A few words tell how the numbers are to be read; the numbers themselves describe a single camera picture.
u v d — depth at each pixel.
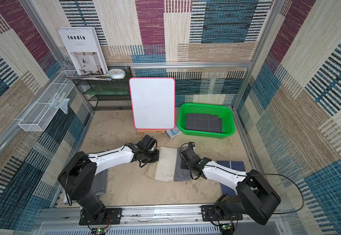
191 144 0.81
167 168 0.87
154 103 0.94
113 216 0.73
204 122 1.06
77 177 0.46
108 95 1.15
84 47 0.78
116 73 0.90
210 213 0.73
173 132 1.04
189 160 0.67
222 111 1.11
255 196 0.42
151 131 1.04
